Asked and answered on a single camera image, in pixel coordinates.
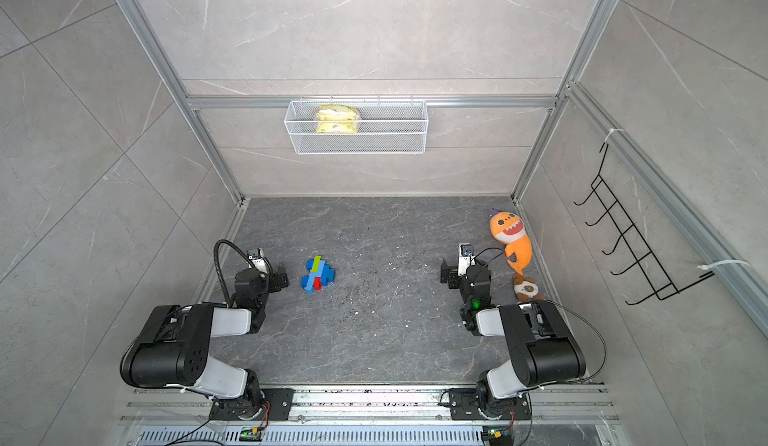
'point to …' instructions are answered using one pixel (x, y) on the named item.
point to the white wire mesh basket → (383, 127)
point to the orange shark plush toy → (509, 228)
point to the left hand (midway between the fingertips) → (268, 263)
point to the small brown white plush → (526, 289)
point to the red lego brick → (317, 284)
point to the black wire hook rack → (629, 237)
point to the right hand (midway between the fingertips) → (462, 258)
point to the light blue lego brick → (317, 274)
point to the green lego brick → (316, 264)
